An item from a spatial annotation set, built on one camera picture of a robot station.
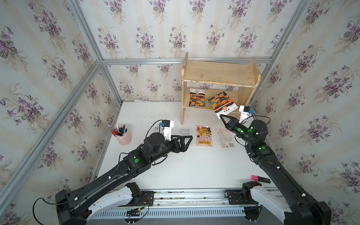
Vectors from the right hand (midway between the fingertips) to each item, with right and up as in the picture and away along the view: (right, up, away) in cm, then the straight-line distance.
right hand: (221, 116), depth 71 cm
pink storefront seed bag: (-5, -14, +27) cm, 31 cm away
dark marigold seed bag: (-10, +12, +22) cm, 27 cm away
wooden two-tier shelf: (+12, +24, +44) cm, 51 cm away
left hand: (-18, -11, -7) cm, 22 cm away
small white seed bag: (-19, -12, +30) cm, 37 cm away
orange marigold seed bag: (+2, +6, +5) cm, 8 cm away
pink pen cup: (-58, -12, +15) cm, 61 cm away
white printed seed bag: (+10, -16, +25) cm, 31 cm away
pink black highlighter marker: (+22, -35, +7) cm, 42 cm away
